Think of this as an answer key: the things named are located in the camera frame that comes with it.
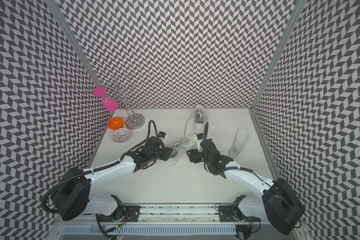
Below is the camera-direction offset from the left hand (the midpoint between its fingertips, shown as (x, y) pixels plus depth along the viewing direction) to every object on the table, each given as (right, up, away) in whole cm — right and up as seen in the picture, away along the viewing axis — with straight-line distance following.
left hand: (169, 151), depth 86 cm
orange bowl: (-41, +16, +19) cm, 48 cm away
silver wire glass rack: (-26, +18, +16) cm, 35 cm away
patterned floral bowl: (-36, +8, +16) cm, 40 cm away
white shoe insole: (+46, +7, +13) cm, 49 cm away
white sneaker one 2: (+6, +2, 0) cm, 7 cm away
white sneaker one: (+20, +20, +16) cm, 32 cm away
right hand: (+13, -1, -2) cm, 13 cm away
